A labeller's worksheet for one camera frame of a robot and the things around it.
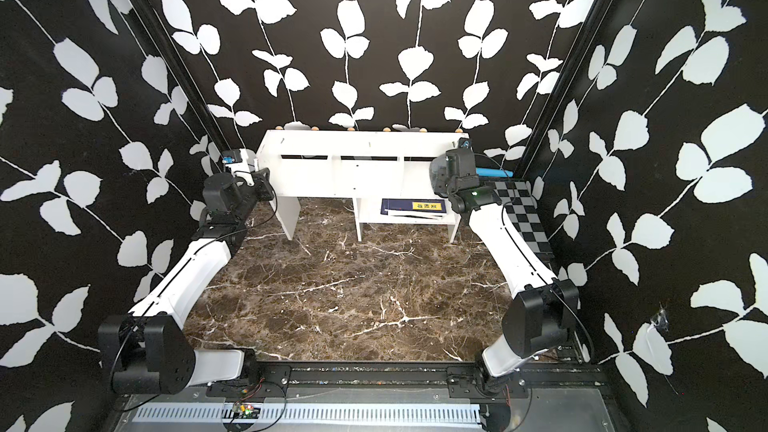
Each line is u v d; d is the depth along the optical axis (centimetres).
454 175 61
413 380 76
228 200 60
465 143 70
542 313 42
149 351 40
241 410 70
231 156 66
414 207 92
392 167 91
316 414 70
